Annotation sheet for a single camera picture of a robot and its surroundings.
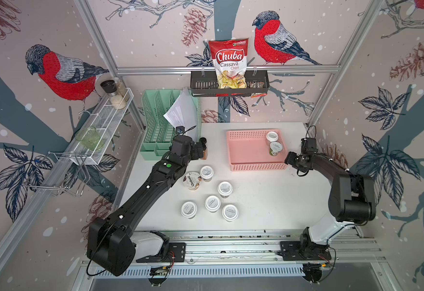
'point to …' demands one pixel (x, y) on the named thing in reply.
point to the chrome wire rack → (66, 172)
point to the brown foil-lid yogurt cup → (192, 180)
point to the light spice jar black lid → (203, 139)
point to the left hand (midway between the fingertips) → (194, 141)
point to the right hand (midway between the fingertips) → (289, 159)
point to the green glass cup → (90, 137)
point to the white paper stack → (183, 113)
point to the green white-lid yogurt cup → (275, 148)
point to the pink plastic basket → (249, 150)
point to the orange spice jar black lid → (205, 154)
